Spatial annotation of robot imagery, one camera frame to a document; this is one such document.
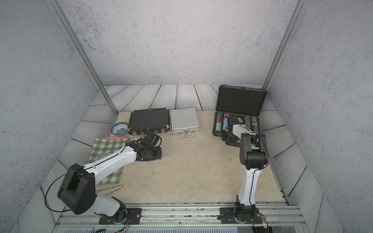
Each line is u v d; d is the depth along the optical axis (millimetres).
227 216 723
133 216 729
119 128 1078
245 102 1098
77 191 423
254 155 556
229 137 890
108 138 1050
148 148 691
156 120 1090
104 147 991
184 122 1080
